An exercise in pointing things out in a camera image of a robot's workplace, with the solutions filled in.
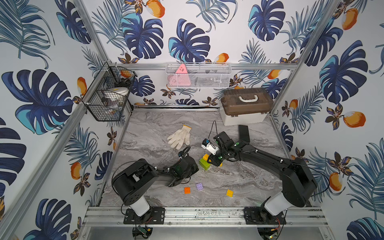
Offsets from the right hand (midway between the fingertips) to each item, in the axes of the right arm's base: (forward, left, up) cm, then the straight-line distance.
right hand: (210, 157), depth 86 cm
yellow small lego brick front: (-17, -11, -9) cm, 22 cm away
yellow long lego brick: (-1, +3, +2) cm, 4 cm away
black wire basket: (+27, +63, +19) cm, 71 cm away
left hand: (-1, +6, -5) cm, 8 cm away
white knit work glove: (+17, +22, -8) cm, 29 cm away
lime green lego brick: (-2, +3, -4) cm, 5 cm away
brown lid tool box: (+31, -24, +11) cm, 41 cm away
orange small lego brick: (-16, +13, -8) cm, 22 cm away
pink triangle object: (+38, +17, +28) cm, 50 cm away
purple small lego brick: (-14, +6, -8) cm, 17 cm away
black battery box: (+24, -26, -8) cm, 37 cm away
